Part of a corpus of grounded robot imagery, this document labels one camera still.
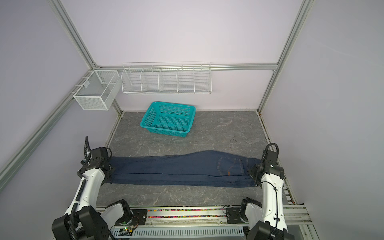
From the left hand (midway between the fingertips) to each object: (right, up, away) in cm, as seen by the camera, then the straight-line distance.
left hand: (106, 175), depth 80 cm
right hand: (+81, -1, -1) cm, 81 cm away
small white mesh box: (-13, +49, +14) cm, 53 cm away
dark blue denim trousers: (+56, +1, +8) cm, 57 cm away
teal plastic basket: (+27, +32, +36) cm, 55 cm away
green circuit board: (+15, -24, -8) cm, 30 cm away
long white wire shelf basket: (+38, +59, +20) cm, 73 cm away
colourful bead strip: (+44, -17, -3) cm, 47 cm away
